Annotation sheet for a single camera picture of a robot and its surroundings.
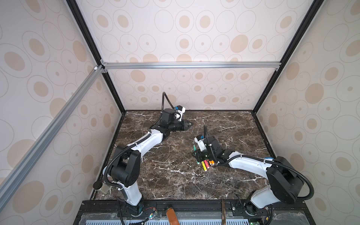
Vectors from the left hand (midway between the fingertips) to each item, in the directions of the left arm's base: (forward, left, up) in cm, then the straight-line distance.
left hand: (196, 122), depth 82 cm
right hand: (-11, -2, -15) cm, 19 cm away
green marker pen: (-11, +1, -10) cm, 15 cm away
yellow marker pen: (-17, -6, -23) cm, 29 cm away
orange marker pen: (-21, -7, -9) cm, 24 cm away
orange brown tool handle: (-45, +12, -20) cm, 51 cm away
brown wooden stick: (-43, -14, -23) cm, 50 cm away
